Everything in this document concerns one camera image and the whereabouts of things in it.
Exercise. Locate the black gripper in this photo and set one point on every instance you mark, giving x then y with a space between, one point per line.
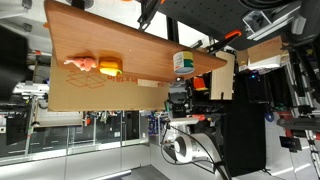
179 103

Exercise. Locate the emergency stop button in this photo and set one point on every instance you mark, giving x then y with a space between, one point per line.
200 83

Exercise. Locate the aluminium extrusion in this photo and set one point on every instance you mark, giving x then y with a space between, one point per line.
270 28

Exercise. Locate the black table column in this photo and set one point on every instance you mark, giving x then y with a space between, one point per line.
172 30

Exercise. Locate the notched plywood panel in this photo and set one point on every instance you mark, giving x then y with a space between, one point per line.
221 80

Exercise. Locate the corn can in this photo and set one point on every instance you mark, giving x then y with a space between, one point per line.
183 63

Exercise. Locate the black tripod bar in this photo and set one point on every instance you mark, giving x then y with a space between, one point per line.
300 124

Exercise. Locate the black perforated breadboard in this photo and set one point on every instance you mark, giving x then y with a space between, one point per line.
206 16

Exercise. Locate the red printed cardboard box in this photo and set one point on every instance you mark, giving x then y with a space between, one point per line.
263 50

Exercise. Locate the pink toy meat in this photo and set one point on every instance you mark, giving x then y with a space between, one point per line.
85 63

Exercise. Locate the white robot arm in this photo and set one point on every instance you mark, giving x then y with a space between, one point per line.
186 146

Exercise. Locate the large cardboard sheet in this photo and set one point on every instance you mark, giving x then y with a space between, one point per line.
100 96

